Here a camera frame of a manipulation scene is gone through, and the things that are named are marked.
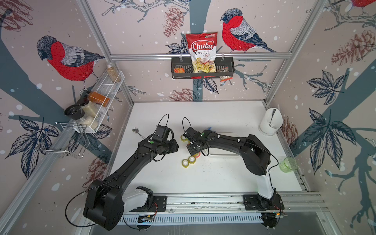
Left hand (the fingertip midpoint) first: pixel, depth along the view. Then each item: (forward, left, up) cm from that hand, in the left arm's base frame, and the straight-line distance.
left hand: (178, 144), depth 83 cm
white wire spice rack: (+29, +44, +18) cm, 56 cm away
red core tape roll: (-2, -12, -11) cm, 16 cm away
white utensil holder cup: (+19, -63, -4) cm, 65 cm away
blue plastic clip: (+19, -21, -12) cm, 30 cm away
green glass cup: (-8, -66, -12) cm, 68 cm away
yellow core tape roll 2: (-7, -4, -12) cm, 14 cm away
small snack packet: (+36, -29, +20) cm, 50 cm away
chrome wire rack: (-10, +44, +24) cm, 51 cm away
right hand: (+2, -8, -10) cm, 13 cm away
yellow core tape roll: (-5, -8, -11) cm, 14 cm away
